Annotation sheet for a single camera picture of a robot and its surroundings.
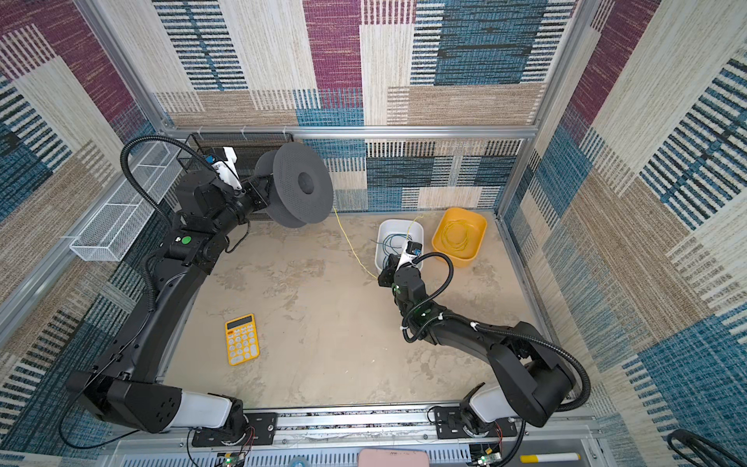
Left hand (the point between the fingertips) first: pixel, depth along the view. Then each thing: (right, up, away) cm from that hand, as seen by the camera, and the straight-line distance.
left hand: (271, 170), depth 67 cm
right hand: (+27, -21, +18) cm, 39 cm away
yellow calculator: (-16, -45, +20) cm, 52 cm away
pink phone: (+28, -66, +1) cm, 72 cm away
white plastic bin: (+28, -11, +42) cm, 52 cm away
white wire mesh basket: (-40, -14, +5) cm, 43 cm away
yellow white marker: (+65, -68, +3) cm, 94 cm away
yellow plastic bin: (+55, -13, +45) cm, 73 cm away
